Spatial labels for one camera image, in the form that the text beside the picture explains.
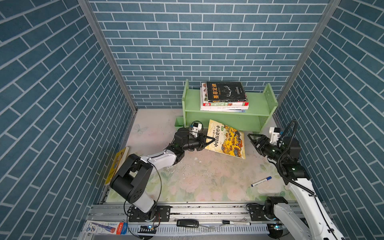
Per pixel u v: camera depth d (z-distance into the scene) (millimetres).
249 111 830
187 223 752
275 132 690
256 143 662
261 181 844
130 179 461
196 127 788
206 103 788
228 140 825
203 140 750
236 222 707
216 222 726
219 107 824
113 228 693
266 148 659
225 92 823
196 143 731
